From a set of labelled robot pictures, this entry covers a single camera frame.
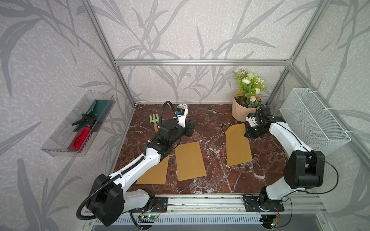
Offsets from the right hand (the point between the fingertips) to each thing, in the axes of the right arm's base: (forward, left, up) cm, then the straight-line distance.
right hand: (245, 133), depth 89 cm
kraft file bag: (-21, +54, -11) cm, 59 cm away
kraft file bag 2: (-13, +35, -12) cm, 39 cm away
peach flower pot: (+18, 0, 0) cm, 18 cm away
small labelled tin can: (+27, +41, -3) cm, 49 cm away
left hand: (-2, +32, +16) cm, 35 cm away
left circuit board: (-42, +55, -12) cm, 70 cm away
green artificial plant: (+24, -4, +17) cm, 30 cm away
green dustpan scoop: (-1, +80, +22) cm, 83 cm away
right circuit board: (-44, -7, -11) cm, 46 cm away
